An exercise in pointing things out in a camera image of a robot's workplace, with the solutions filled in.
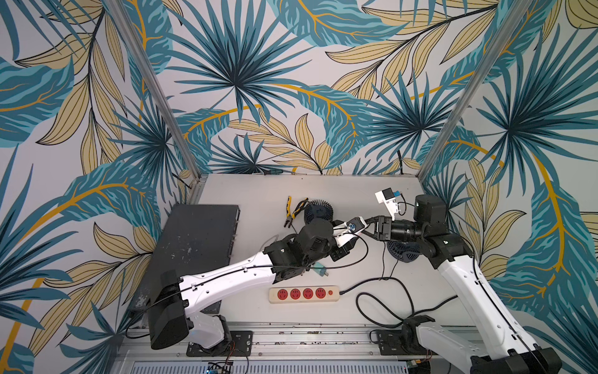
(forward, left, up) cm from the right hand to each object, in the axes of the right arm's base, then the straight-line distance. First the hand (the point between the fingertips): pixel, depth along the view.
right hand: (344, 237), depth 64 cm
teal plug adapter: (+2, +5, -26) cm, 27 cm away
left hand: (+3, -3, -2) cm, 4 cm away
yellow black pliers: (+27, +16, -28) cm, 42 cm away
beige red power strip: (-7, +8, -27) cm, 29 cm away
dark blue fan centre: (+23, +4, -22) cm, 32 cm away
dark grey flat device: (+15, +53, -25) cm, 61 cm away
